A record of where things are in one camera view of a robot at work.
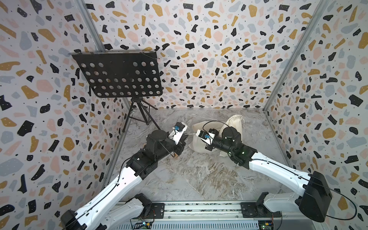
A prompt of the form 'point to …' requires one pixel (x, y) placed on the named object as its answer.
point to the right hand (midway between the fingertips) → (200, 131)
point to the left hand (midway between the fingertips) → (186, 133)
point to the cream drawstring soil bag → (198, 144)
